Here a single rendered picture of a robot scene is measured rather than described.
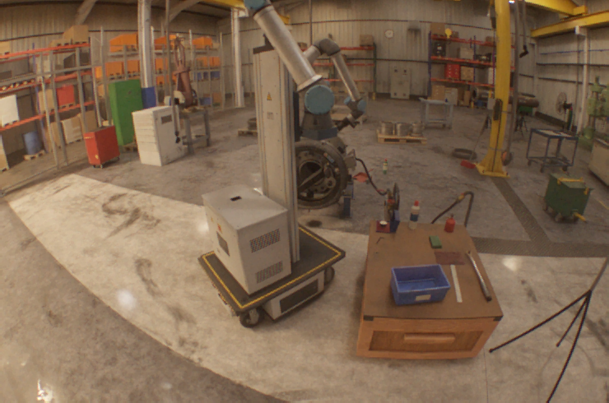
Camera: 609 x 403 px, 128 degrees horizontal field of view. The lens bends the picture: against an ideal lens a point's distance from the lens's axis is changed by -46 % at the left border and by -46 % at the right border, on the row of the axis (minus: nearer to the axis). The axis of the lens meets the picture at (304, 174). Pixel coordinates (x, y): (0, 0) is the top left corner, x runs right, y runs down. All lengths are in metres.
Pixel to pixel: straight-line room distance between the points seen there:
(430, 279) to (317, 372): 0.88
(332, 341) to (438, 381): 0.75
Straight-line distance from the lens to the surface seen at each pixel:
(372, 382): 1.78
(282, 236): 1.65
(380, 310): 1.49
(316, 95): 1.33
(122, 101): 9.05
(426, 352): 1.82
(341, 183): 2.64
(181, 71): 6.61
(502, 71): 5.23
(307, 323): 2.01
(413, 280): 1.67
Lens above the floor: 1.59
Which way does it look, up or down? 21 degrees down
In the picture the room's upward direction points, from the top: 2 degrees counter-clockwise
